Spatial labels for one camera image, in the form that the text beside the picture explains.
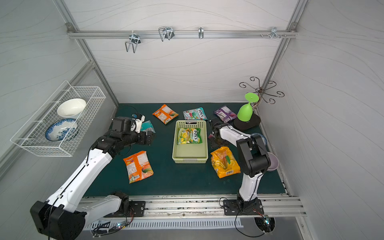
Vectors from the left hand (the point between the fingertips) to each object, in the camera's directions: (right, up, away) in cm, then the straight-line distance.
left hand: (147, 133), depth 77 cm
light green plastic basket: (+22, -9, +19) cm, 31 cm away
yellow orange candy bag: (+42, -18, +9) cm, 46 cm away
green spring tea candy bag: (+21, -4, +23) cm, 31 cm away
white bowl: (-35, +13, -6) cm, 38 cm away
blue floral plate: (-34, +3, -12) cm, 37 cm away
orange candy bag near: (-8, -21, +9) cm, 24 cm away
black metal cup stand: (+63, +23, +7) cm, 67 cm away
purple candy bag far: (+48, +11, +35) cm, 60 cm away
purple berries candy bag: (+35, -4, +23) cm, 42 cm away
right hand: (+41, -8, +19) cm, 46 cm away
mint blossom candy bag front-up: (+27, +11, +35) cm, 46 cm away
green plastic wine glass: (+54, +11, +8) cm, 56 cm away
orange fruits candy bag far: (+2, +11, +35) cm, 36 cm away
